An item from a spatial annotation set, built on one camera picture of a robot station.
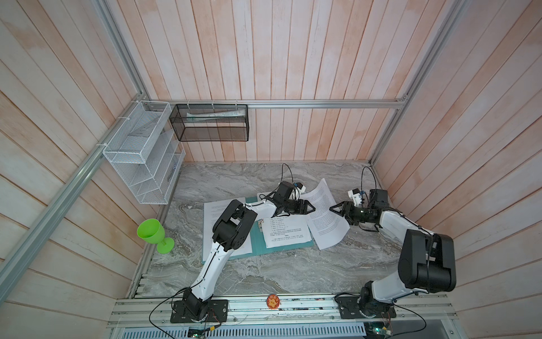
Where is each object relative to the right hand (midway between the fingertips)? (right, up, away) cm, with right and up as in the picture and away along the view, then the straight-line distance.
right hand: (333, 210), depth 90 cm
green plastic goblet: (-71, -6, -14) cm, 73 cm away
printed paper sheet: (-21, -9, +3) cm, 23 cm away
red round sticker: (-27, -32, -14) cm, 44 cm away
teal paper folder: (-34, -11, +2) cm, 36 cm away
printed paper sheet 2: (-2, -7, +5) cm, 9 cm away
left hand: (-9, -2, +7) cm, 11 cm away
